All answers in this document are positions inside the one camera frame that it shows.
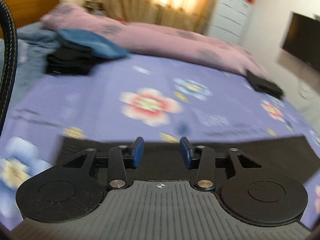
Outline folded black garment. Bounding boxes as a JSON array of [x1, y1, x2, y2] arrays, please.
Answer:
[[246, 70, 284, 100]]

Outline black knit pants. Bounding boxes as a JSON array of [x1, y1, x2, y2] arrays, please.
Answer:
[[55, 137, 319, 184]]

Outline pink floral quilt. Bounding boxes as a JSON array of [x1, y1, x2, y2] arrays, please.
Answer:
[[41, 3, 268, 78]]

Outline black garment near pillows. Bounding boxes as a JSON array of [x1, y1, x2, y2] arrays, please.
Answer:
[[46, 46, 105, 76]]

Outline wall mounted black television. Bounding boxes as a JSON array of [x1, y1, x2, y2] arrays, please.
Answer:
[[281, 12, 320, 72]]

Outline black braided left cable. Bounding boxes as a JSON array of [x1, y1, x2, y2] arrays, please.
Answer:
[[0, 0, 19, 138]]

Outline purple floral bed sheet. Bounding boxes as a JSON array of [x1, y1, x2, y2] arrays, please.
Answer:
[[1, 54, 319, 229]]

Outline patterned dark pillow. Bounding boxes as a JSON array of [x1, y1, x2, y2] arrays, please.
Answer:
[[82, 1, 104, 15]]

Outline white drawer cabinet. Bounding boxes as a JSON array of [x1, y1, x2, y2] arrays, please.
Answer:
[[207, 0, 252, 45]]

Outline blue denim garment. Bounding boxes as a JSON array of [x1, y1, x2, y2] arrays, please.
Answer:
[[57, 29, 130, 60]]

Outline light blue jeans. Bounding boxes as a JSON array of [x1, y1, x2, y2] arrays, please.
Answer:
[[8, 22, 60, 111]]

